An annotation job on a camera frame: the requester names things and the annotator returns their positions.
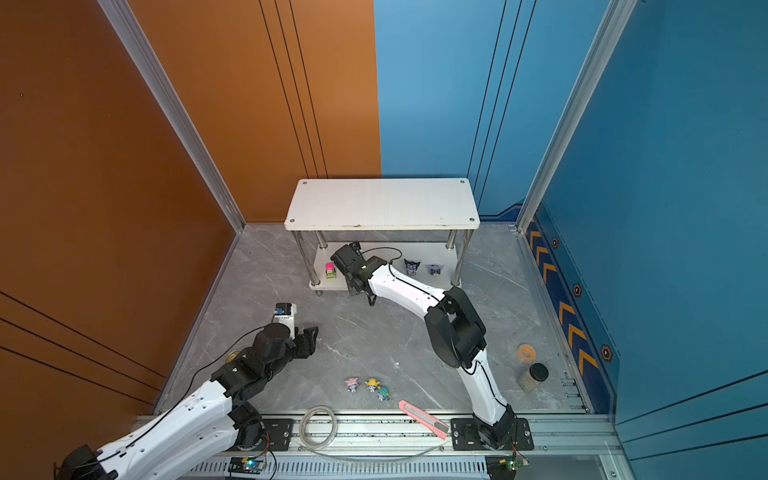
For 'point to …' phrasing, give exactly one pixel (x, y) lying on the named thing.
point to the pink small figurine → (352, 384)
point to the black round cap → (539, 371)
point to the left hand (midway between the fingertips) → (311, 325)
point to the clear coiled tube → (333, 434)
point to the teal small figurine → (383, 393)
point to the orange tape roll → (526, 354)
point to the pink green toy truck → (330, 270)
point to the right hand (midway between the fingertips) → (365, 279)
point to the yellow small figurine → (372, 384)
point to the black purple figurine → (411, 267)
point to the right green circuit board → (514, 462)
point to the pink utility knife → (438, 428)
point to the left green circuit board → (248, 464)
